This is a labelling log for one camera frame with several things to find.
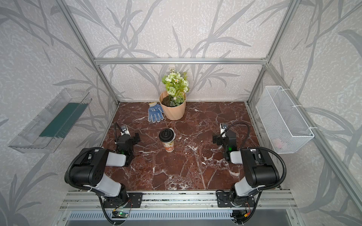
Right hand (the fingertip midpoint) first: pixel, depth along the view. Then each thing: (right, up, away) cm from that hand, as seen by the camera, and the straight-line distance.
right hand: (221, 130), depth 95 cm
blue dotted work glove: (-50, +12, +17) cm, 54 cm away
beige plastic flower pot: (-33, +17, +2) cm, 37 cm away
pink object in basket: (+24, -3, -23) cm, 34 cm away
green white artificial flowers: (-30, +30, -2) cm, 43 cm away
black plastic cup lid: (-35, 0, -16) cm, 38 cm away
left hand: (-63, -1, -2) cm, 63 cm away
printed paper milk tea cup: (-34, -8, -11) cm, 37 cm away
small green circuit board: (-56, -39, -25) cm, 73 cm away
